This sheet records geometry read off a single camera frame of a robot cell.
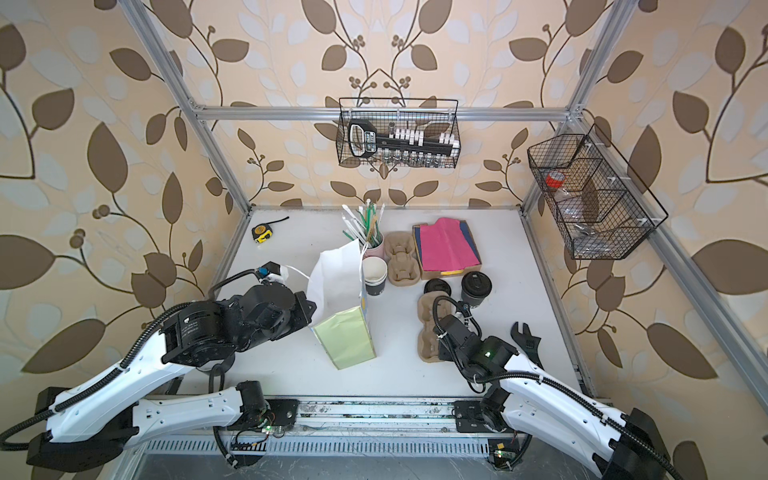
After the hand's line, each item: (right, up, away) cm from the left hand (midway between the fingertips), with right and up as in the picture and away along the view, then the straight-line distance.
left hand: (318, 305), depth 64 cm
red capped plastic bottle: (+61, +30, +17) cm, 70 cm away
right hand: (+31, -14, +18) cm, 38 cm away
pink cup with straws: (+7, +17, +32) cm, 37 cm away
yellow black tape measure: (-33, +17, +47) cm, 60 cm away
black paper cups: (+11, +5, +21) cm, 25 cm away
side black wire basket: (+74, +23, +18) cm, 79 cm away
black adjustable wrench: (+55, -16, +20) cm, 61 cm away
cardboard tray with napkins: (+34, +11, +37) cm, 52 cm away
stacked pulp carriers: (+20, +5, +35) cm, 41 cm away
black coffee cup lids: (+31, -1, +32) cm, 44 cm away
